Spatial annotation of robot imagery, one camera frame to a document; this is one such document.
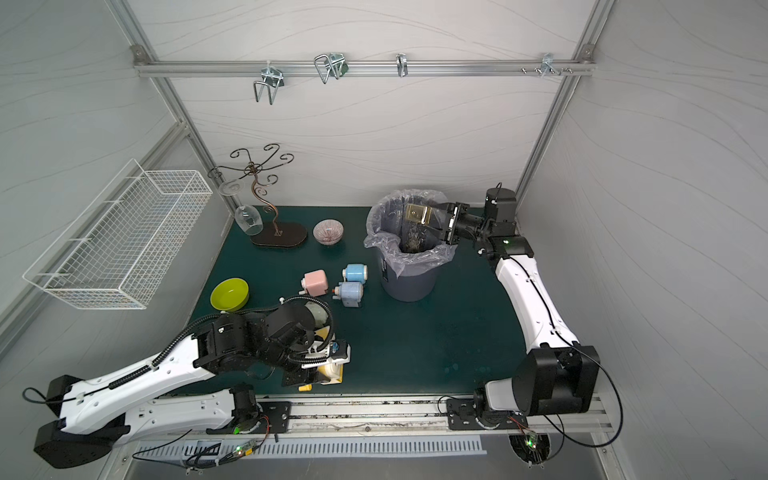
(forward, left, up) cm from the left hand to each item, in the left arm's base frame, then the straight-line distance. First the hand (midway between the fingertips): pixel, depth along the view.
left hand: (327, 367), depth 65 cm
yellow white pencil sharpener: (-2, -2, +3) cm, 4 cm away
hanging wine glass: (+41, +30, +4) cm, 51 cm away
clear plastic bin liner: (+30, -17, +7) cm, 35 cm away
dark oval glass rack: (+53, +27, -19) cm, 62 cm away
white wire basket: (+22, +50, +14) cm, 56 cm away
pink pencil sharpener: (+28, +11, -11) cm, 31 cm away
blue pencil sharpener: (+24, -1, -10) cm, 26 cm away
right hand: (+32, -21, +18) cm, 42 cm away
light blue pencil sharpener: (+31, -2, -10) cm, 33 cm away
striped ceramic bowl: (+53, +11, -15) cm, 57 cm away
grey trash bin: (+29, -22, -13) cm, 38 cm away
